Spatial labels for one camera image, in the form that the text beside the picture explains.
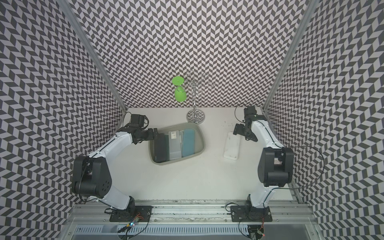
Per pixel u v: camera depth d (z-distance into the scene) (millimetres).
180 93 987
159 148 922
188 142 985
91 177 443
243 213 736
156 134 837
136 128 753
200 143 985
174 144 945
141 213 719
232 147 939
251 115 644
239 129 818
